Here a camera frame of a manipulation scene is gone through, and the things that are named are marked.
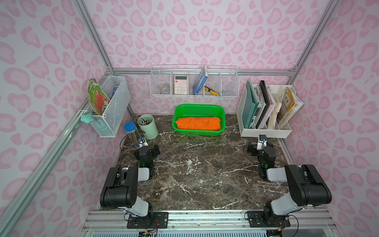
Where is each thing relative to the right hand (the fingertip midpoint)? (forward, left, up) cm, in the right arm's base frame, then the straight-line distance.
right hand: (257, 139), depth 92 cm
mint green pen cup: (+7, +69, +7) cm, 70 cm away
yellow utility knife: (+27, +28, +16) cm, 42 cm away
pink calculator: (+28, +48, +21) cm, 59 cm away
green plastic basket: (+31, +37, -6) cm, 49 cm away
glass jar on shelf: (+25, +59, +19) cm, 66 cm away
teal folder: (+12, +6, +18) cm, 22 cm away
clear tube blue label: (0, +76, +10) cm, 77 cm away
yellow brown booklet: (+23, -23, +10) cm, 34 cm away
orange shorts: (+15, +29, -2) cm, 32 cm away
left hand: (-3, +70, -1) cm, 70 cm away
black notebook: (+31, -5, +19) cm, 36 cm away
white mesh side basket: (+19, +85, +24) cm, 91 cm away
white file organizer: (+11, -12, -1) cm, 16 cm away
